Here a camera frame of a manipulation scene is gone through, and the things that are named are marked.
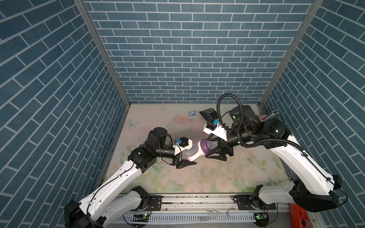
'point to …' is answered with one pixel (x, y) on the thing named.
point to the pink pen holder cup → (263, 118)
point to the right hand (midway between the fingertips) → (210, 146)
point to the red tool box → (299, 217)
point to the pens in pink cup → (271, 115)
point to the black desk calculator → (209, 113)
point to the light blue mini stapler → (191, 113)
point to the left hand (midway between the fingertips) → (197, 155)
